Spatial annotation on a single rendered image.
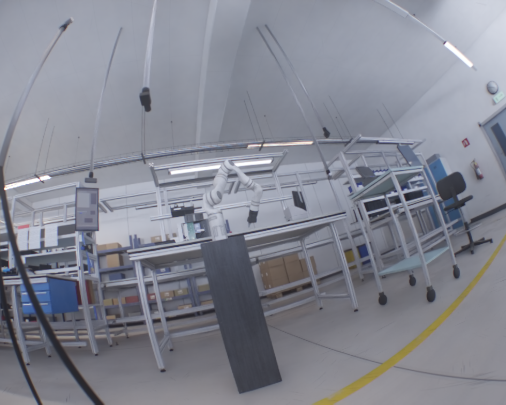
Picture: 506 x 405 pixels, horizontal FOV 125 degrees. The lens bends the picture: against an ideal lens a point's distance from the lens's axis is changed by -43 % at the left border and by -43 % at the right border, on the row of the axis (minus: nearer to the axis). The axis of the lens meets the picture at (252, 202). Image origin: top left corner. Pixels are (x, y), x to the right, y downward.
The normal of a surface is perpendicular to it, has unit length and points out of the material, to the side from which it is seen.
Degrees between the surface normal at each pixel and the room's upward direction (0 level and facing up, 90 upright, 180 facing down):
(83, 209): 101
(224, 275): 90
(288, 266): 90
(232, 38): 180
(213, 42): 180
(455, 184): 89
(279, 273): 90
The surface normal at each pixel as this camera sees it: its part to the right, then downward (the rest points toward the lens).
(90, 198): 0.65, -0.21
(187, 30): 0.24, 0.92
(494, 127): -0.94, 0.14
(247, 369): 0.18, -0.36
